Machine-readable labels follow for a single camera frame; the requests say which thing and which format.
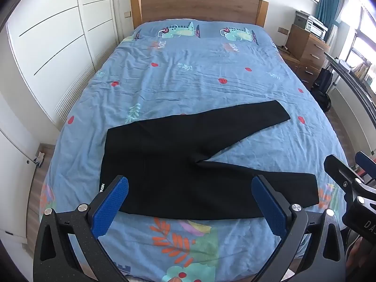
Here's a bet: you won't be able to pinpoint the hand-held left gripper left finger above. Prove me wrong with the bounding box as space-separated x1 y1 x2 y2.
35 175 129 282

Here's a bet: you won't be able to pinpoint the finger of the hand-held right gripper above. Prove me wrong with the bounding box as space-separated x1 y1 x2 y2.
355 152 376 184
324 153 376 201

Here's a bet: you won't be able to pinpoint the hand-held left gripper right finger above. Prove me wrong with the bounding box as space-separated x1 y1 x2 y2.
251 175 346 282

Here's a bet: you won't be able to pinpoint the black pants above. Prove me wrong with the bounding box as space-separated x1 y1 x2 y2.
98 100 321 221

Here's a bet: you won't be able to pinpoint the black backpack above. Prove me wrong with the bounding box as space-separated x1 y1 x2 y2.
310 67 334 113

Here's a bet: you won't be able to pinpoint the dark desk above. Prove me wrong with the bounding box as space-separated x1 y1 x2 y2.
324 51 376 110

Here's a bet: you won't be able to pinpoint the wooden dresser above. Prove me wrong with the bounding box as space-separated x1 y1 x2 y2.
285 24 331 88

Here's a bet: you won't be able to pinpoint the white printer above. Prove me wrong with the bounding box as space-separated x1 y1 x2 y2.
294 10 329 42

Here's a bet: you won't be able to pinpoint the blue printed bed sheet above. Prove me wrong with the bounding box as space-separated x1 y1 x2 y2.
39 20 351 282

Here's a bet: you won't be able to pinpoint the teal window curtain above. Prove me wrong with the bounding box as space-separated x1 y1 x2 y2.
316 0 348 25

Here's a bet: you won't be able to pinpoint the white wardrobe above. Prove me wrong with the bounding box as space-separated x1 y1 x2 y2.
0 0 118 243

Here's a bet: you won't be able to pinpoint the wooden headboard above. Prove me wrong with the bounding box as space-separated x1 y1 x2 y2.
130 0 269 30

